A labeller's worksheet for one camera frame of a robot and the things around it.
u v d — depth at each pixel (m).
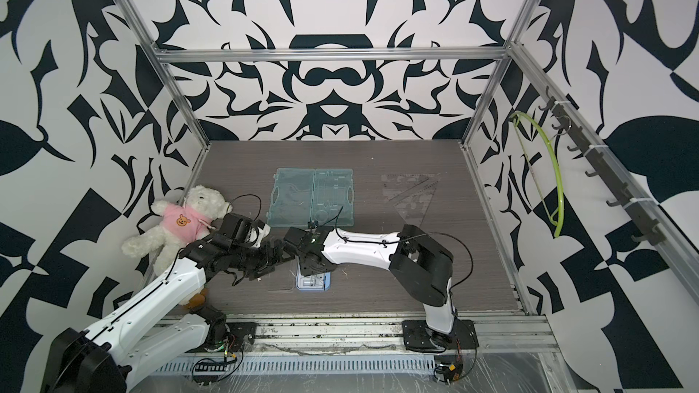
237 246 0.67
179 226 0.86
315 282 0.81
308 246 0.61
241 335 0.74
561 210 0.66
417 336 0.74
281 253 0.73
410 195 1.05
